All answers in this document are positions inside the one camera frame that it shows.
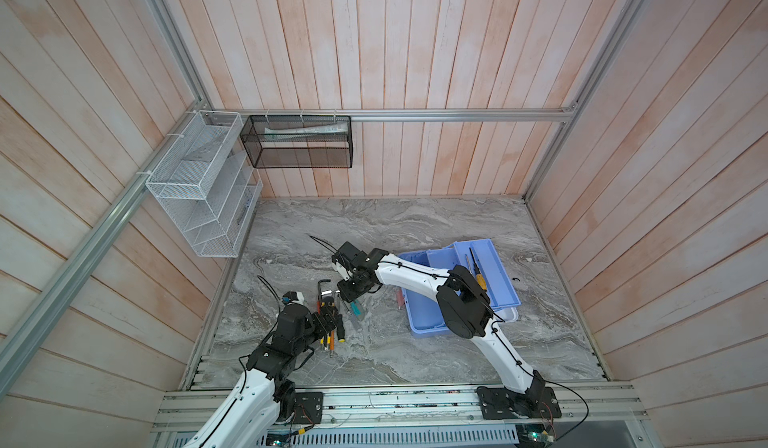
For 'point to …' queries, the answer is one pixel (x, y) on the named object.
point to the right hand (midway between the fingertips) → (345, 294)
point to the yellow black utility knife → (325, 340)
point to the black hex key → (319, 287)
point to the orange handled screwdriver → (332, 343)
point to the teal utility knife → (356, 308)
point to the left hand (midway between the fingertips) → (327, 321)
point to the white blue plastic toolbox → (478, 258)
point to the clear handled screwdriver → (468, 265)
